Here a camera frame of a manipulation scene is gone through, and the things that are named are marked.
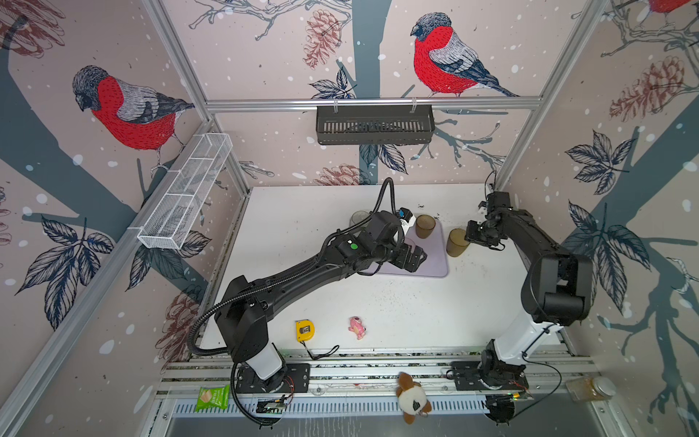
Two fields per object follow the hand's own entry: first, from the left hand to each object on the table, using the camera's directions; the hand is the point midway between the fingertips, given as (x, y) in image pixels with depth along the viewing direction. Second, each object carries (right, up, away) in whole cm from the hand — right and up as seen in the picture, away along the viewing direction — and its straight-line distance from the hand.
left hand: (416, 252), depth 73 cm
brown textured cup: (+10, +6, +29) cm, 31 cm away
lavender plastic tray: (+13, -2, +27) cm, 30 cm away
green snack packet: (-54, -38, -3) cm, 66 cm away
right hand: (+24, +1, +21) cm, 32 cm away
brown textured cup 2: (+19, 0, +20) cm, 27 cm away
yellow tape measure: (-32, -25, +7) cm, 41 cm away
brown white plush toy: (-2, -37, -5) cm, 37 cm away
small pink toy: (-17, -24, +8) cm, 30 cm away
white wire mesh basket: (-67, +10, 0) cm, 67 cm away
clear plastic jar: (+41, -32, -8) cm, 53 cm away
